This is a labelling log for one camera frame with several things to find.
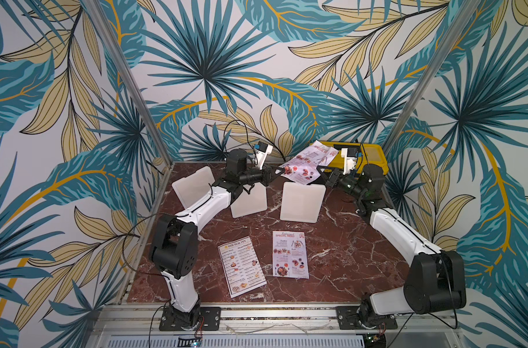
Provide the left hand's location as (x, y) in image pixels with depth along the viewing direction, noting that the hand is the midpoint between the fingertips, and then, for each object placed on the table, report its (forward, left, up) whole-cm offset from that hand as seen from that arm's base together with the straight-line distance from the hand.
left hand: (283, 171), depth 79 cm
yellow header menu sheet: (-25, +15, -28) cm, 41 cm away
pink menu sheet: (-21, -4, -27) cm, 35 cm away
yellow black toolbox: (+24, -45, -12) cm, 52 cm away
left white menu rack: (-2, +34, -9) cm, 35 cm away
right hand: (+1, -13, +2) cm, 13 cm away
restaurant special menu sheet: (0, -8, +2) cm, 8 cm away
